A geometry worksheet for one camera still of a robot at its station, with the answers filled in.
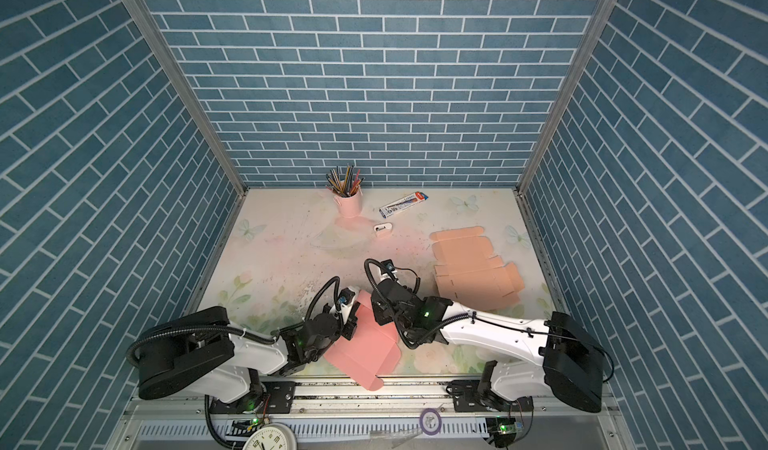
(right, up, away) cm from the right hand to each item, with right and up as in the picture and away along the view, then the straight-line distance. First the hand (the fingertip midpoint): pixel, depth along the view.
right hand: (375, 295), depth 80 cm
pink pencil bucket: (-12, +25, +29) cm, 40 cm away
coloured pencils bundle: (-13, +32, +29) cm, 45 cm away
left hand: (-5, -4, +5) cm, 8 cm away
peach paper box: (+29, +3, +17) cm, 34 cm away
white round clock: (-22, -27, -14) cm, 38 cm away
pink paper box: (-1, -15, +1) cm, 15 cm away
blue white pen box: (+8, +26, +35) cm, 45 cm away
